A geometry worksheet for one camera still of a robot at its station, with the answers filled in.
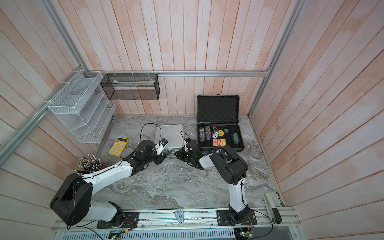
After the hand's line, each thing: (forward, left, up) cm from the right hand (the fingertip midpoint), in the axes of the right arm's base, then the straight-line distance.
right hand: (174, 153), depth 96 cm
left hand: (-3, +6, +7) cm, 10 cm away
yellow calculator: (+5, +39, 0) cm, 40 cm away
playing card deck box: (+9, -30, 0) cm, 32 cm away
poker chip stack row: (+16, -21, +1) cm, 26 cm away
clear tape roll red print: (+2, -54, -3) cm, 54 cm away
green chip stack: (+12, -42, +1) cm, 44 cm away
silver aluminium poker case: (+15, +3, -2) cm, 16 cm away
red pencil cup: (-16, +40, +15) cm, 46 cm away
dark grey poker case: (+26, -31, +2) cm, 40 cm away
